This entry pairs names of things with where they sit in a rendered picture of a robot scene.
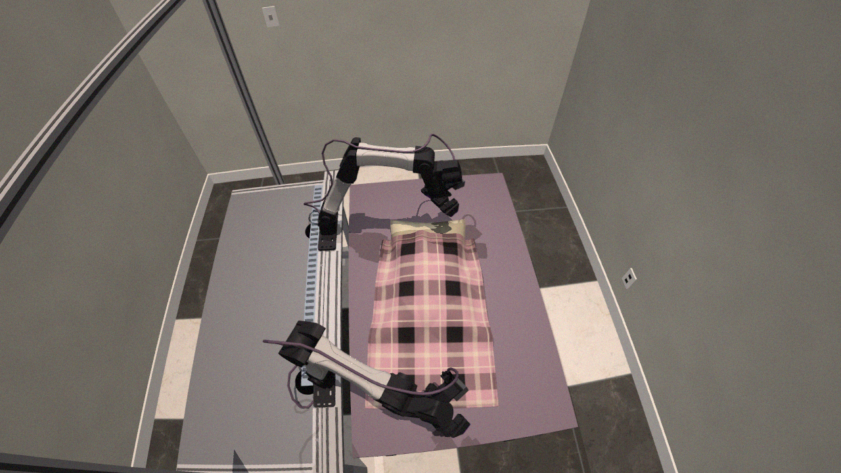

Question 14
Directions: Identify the cream pillow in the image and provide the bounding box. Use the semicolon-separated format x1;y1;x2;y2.
390;219;465;238

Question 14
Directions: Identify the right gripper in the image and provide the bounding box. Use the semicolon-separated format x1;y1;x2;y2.
424;383;470;438

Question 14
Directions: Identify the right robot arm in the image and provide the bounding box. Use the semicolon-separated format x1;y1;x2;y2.
278;321;469;428

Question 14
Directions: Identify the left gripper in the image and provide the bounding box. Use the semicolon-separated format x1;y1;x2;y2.
421;182;459;217

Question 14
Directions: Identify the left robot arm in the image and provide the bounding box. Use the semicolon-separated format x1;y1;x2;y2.
317;137;465;251

